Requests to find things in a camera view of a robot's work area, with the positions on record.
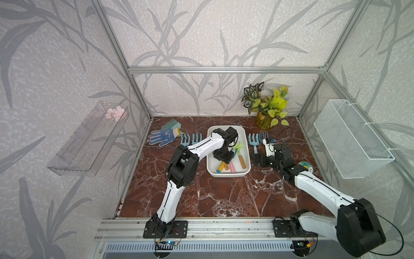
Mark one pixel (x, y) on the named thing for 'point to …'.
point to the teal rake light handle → (255, 143)
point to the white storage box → (212, 164)
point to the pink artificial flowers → (115, 113)
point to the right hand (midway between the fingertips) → (257, 153)
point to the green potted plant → (271, 108)
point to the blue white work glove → (163, 136)
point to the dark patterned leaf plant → (252, 93)
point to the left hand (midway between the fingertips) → (226, 161)
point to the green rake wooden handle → (239, 145)
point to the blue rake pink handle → (230, 165)
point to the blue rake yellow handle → (260, 136)
